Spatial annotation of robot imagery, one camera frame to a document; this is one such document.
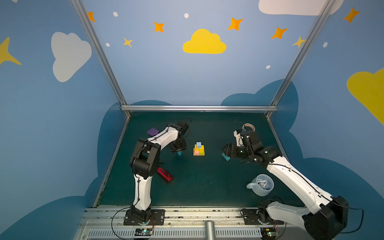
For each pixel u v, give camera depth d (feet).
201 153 3.17
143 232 2.32
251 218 2.41
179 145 2.76
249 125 3.72
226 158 3.11
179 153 3.14
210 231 2.24
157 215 2.48
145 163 1.74
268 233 2.34
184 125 2.68
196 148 3.14
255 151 1.90
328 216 1.24
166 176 2.77
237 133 2.39
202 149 3.14
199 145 3.05
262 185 2.77
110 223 2.21
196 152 3.17
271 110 3.90
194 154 3.22
